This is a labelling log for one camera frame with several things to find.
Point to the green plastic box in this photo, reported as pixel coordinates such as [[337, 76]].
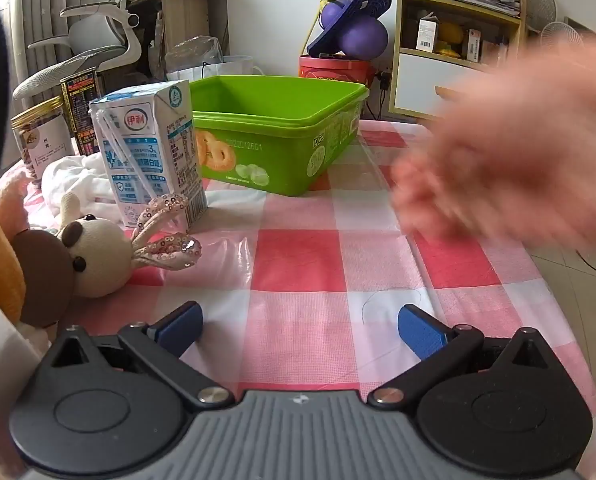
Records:
[[278, 150]]

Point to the red white checkered tablecloth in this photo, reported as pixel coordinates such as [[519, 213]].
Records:
[[298, 260]]

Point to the gold lid cookie jar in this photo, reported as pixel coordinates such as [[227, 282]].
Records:
[[42, 145]]

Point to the small white fan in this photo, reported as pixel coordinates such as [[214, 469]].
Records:
[[560, 35]]

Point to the black drink can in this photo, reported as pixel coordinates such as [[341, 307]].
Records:
[[80, 115]]

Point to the person's left hand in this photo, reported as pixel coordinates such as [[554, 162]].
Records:
[[518, 150]]

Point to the black power plug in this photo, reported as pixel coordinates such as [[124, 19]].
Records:
[[384, 81]]

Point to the small white box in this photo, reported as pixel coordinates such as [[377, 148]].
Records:
[[428, 35]]

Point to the large white fan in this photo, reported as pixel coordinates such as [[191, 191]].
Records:
[[540, 5]]

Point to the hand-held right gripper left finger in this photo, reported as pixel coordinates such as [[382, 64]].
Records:
[[180, 330]]

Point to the brown round plush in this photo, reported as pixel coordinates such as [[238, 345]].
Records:
[[42, 280]]

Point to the red bucket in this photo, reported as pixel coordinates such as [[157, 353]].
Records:
[[338, 67]]

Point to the wooden desk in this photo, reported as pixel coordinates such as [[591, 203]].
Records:
[[177, 10]]

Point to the cream bunny plush toy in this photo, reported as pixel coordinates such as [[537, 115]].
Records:
[[97, 255]]

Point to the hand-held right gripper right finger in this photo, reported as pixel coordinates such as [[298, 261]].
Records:
[[420, 332]]

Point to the pink plush toy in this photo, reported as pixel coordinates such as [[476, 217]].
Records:
[[10, 205]]

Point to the wooden shelf cabinet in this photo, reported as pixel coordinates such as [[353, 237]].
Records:
[[418, 75]]

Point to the purple jumping ball toy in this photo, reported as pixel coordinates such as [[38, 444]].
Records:
[[363, 37]]

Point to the white grey office chair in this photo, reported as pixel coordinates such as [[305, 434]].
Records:
[[92, 30]]

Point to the white paper bag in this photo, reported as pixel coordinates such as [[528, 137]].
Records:
[[227, 67]]

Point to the blue white milk carton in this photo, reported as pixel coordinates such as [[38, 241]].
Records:
[[147, 160]]

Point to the hamburger plush toy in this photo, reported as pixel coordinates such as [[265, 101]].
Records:
[[0, 270]]

